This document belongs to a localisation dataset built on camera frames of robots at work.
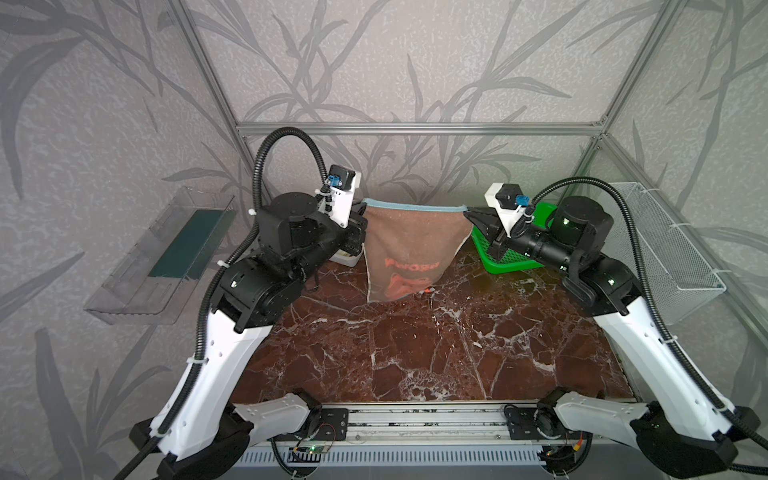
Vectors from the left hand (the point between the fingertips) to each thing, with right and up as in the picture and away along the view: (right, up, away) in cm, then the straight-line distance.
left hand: (367, 196), depth 55 cm
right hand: (+20, 0, +2) cm, 20 cm away
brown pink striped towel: (+8, -10, +10) cm, 16 cm away
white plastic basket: (-13, -13, +39) cm, 43 cm away
